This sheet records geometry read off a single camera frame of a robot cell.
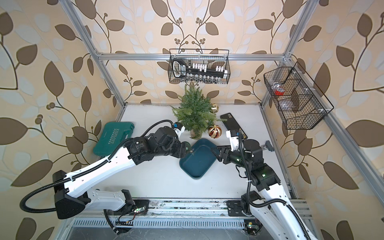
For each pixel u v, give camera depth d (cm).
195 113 79
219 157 61
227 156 60
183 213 74
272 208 47
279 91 81
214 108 80
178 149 61
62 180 40
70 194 39
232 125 106
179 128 63
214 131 76
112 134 97
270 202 45
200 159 89
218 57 91
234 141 62
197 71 83
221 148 61
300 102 74
